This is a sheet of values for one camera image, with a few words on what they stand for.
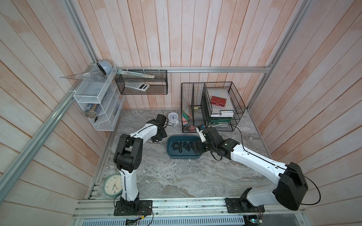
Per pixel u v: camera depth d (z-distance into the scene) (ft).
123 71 3.00
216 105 3.08
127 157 1.71
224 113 3.06
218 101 3.11
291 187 1.34
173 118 3.63
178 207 2.46
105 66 2.73
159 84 3.51
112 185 2.56
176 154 3.05
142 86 3.21
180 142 3.23
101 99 2.30
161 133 3.01
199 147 2.41
